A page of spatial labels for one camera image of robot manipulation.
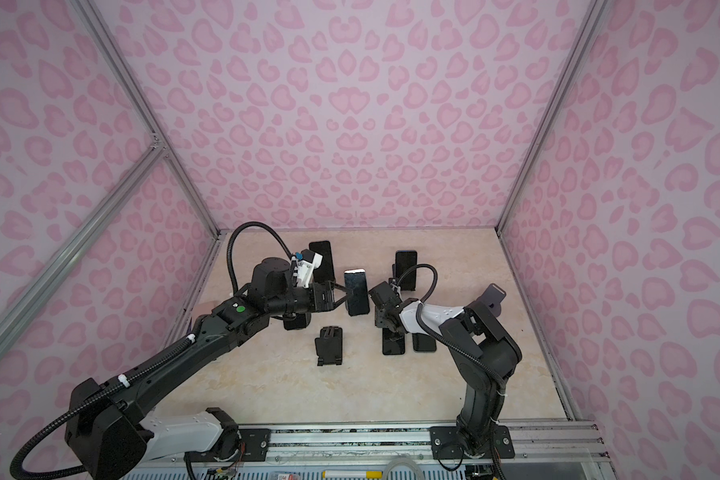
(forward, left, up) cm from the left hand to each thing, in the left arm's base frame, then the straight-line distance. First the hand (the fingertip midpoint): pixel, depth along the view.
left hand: (345, 291), depth 72 cm
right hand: (+7, -13, -25) cm, 29 cm away
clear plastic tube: (-31, -13, -26) cm, 43 cm away
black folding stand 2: (-6, +6, -19) cm, 20 cm away
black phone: (-3, -21, -25) cm, 33 cm away
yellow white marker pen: (-34, -1, -25) cm, 42 cm away
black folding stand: (+9, -13, -10) cm, 19 cm away
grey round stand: (+9, -44, -20) cm, 49 cm away
